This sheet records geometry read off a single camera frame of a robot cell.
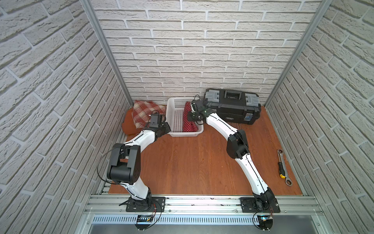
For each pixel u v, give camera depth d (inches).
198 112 32.0
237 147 26.0
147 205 26.2
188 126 38.4
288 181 32.0
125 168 18.2
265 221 27.7
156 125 28.6
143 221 28.0
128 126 40.7
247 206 29.1
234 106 38.4
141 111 40.6
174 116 43.5
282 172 32.8
